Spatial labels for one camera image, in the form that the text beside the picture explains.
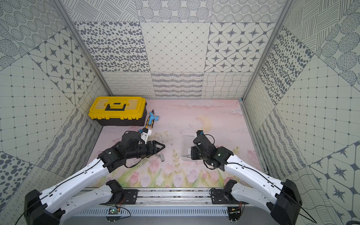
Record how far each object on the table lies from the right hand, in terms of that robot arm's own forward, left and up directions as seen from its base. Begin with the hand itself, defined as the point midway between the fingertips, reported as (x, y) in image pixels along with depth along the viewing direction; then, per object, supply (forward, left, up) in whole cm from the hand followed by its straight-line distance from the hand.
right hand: (193, 152), depth 78 cm
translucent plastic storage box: (+12, +4, -12) cm, 18 cm away
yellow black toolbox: (+25, +49, +7) cm, 55 cm away
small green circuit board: (-27, +42, -13) cm, 52 cm away
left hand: (0, +16, +9) cm, 18 cm away
